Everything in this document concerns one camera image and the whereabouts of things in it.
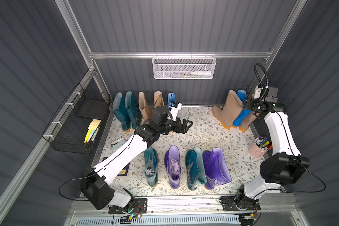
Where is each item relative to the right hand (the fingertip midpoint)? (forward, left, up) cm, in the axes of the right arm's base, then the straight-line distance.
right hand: (253, 102), depth 80 cm
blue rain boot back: (+3, -1, -13) cm, 14 cm away
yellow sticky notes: (-17, +88, -2) cm, 90 cm away
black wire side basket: (-20, +99, -1) cm, 101 cm away
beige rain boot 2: (+9, +56, -9) cm, 58 cm away
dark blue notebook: (-31, +75, -28) cm, 86 cm away
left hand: (-16, +38, +1) cm, 41 cm away
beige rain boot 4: (+1, -4, -18) cm, 19 cm away
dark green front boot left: (-35, +56, -5) cm, 66 cm away
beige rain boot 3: (+1, +10, -8) cm, 13 cm away
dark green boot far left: (-2, +79, -5) cm, 79 cm away
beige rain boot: (+11, +68, -14) cm, 70 cm away
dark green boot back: (+2, +72, -12) cm, 73 cm away
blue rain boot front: (+10, +46, -6) cm, 48 cm away
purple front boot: (-31, +46, -14) cm, 57 cm away
